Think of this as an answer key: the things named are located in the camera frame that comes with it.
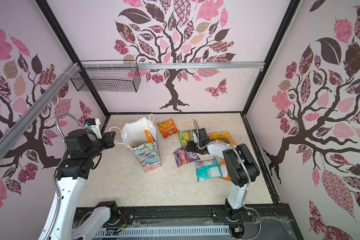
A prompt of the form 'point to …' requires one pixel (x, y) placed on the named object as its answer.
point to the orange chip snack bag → (167, 128)
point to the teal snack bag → (206, 169)
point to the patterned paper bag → (133, 136)
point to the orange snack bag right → (224, 172)
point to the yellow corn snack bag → (223, 136)
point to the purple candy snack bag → (182, 156)
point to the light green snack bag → (185, 136)
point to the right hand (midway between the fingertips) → (190, 145)
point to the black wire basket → (107, 75)
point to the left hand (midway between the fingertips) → (116, 134)
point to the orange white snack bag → (148, 136)
